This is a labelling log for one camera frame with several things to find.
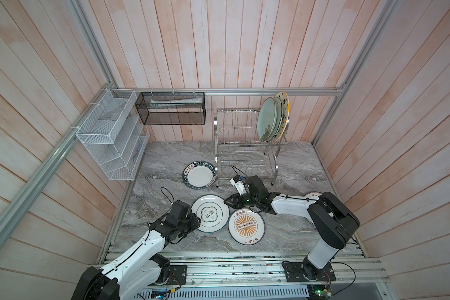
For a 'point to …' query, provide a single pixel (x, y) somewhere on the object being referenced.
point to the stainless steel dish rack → (237, 145)
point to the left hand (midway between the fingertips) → (197, 224)
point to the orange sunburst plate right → (313, 194)
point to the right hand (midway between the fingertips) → (226, 201)
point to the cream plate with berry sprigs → (279, 119)
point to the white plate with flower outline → (212, 212)
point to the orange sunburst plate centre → (247, 227)
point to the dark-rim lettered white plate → (199, 175)
